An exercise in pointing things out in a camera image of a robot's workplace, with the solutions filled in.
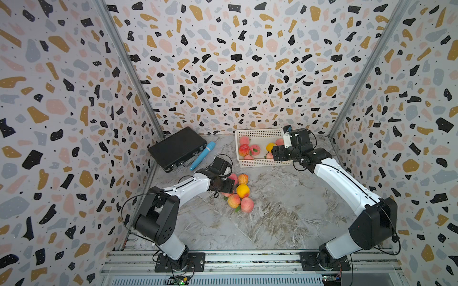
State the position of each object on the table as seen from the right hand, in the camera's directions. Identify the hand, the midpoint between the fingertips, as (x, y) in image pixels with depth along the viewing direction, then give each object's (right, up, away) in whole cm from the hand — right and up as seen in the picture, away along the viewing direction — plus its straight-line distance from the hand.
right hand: (280, 148), depth 84 cm
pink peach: (-16, +6, +30) cm, 35 cm away
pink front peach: (-15, -27, 0) cm, 31 cm away
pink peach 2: (-26, -23, +6) cm, 35 cm away
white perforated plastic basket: (-5, +8, +37) cm, 38 cm away
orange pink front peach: (-22, -25, +2) cm, 33 cm away
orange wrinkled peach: (-17, -16, +10) cm, 26 cm away
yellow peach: (-17, -21, +4) cm, 27 cm away
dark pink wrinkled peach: (-22, -15, +11) cm, 29 cm away
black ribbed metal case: (-58, +1, +27) cm, 64 cm away
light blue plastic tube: (-38, +1, +27) cm, 47 cm away
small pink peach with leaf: (-14, -5, +22) cm, 26 cm away
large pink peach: (-10, 0, +24) cm, 26 cm away
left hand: (-24, -19, +7) cm, 31 cm away
